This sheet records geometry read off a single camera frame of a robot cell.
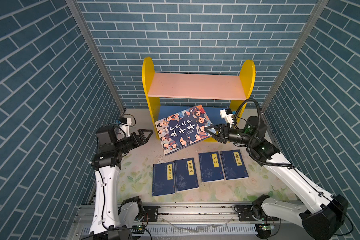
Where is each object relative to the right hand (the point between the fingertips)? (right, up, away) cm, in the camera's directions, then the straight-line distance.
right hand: (204, 130), depth 61 cm
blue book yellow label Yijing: (+7, -24, +28) cm, 37 cm away
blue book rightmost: (+21, -23, +29) cm, 43 cm away
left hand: (-26, -2, +9) cm, 27 cm away
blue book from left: (-8, -28, +24) cm, 38 cm away
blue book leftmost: (-21, -30, +24) cm, 43 cm away
